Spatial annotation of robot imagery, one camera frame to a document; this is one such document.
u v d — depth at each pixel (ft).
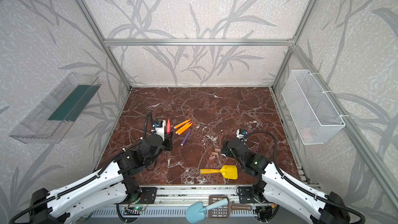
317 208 1.36
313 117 2.03
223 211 2.30
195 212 2.28
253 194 2.13
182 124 3.25
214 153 2.84
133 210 2.36
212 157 2.83
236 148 1.93
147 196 2.38
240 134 2.33
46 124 2.05
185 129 3.17
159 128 2.11
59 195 1.37
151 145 1.77
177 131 3.10
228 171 2.61
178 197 2.46
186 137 3.07
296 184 1.53
